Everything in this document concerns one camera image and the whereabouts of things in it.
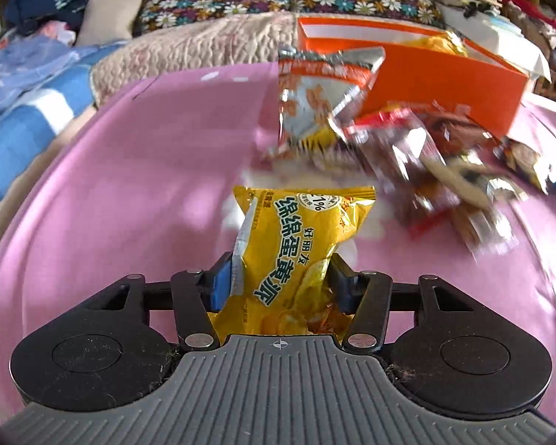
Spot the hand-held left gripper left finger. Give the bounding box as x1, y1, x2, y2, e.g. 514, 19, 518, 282
76, 253, 235, 353

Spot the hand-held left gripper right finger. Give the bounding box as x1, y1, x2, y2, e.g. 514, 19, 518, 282
329, 255, 485, 353

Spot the shiny yellow pie packet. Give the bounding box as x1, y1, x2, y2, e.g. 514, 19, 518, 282
208, 185, 377, 337

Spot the silver yellow snack stick packet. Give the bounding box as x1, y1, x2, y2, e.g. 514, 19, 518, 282
271, 44, 386, 161

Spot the orange cardboard box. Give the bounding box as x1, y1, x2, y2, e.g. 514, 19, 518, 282
297, 15, 531, 137

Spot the red clear snack packet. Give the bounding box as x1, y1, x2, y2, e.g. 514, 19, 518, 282
343, 109, 461, 239

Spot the red clear wafer packet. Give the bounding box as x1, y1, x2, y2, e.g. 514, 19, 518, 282
421, 155, 522, 260

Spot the pink floral tablecloth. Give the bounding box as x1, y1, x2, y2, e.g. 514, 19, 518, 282
0, 58, 556, 427

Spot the beige cookie packet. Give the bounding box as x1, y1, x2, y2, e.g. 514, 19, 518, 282
493, 138, 551, 194

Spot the blue white striped blanket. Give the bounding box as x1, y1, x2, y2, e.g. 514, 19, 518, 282
0, 42, 130, 228

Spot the yellow cake packet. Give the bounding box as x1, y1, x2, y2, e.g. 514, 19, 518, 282
405, 32, 470, 57

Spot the floral sofa cushion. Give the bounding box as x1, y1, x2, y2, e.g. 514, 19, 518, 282
289, 0, 446, 29
139, 0, 292, 35

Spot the beige pillow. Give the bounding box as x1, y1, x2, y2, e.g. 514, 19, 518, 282
76, 0, 150, 47

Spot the white cloth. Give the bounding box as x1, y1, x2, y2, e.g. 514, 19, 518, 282
438, 2, 552, 84

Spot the light blue floral sheet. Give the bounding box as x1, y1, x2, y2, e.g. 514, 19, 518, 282
0, 32, 82, 121

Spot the pile of clothes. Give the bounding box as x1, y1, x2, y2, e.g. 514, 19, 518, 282
503, 0, 556, 75

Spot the dark blue clothing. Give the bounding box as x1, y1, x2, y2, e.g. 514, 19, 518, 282
4, 0, 89, 38

